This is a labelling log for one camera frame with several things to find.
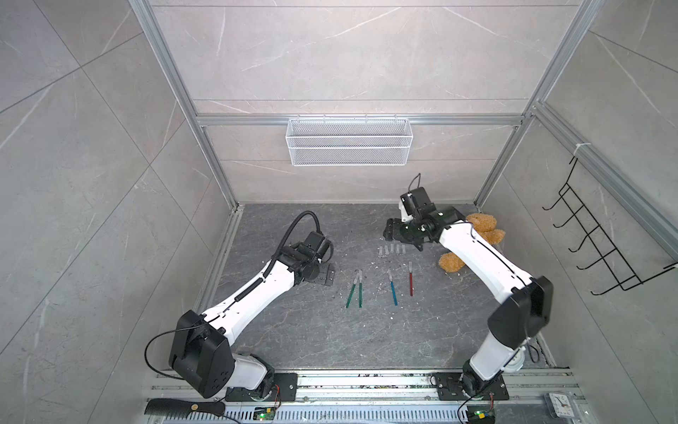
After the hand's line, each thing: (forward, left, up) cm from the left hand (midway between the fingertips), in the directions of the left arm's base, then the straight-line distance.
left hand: (320, 268), depth 83 cm
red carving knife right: (-2, -32, -14) cm, 35 cm away
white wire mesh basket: (+47, -10, +15) cm, 50 cm away
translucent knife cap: (+16, -23, -14) cm, 31 cm away
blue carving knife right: (0, -25, -15) cm, 29 cm away
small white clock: (-38, -64, -12) cm, 75 cm away
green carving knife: (-1, -11, -14) cm, 17 cm away
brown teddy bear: (+20, -63, -6) cm, 67 cm away
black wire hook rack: (-16, -71, +20) cm, 76 cm away
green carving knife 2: (-1, -14, -14) cm, 20 cm away
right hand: (+8, -25, +6) cm, 27 cm away
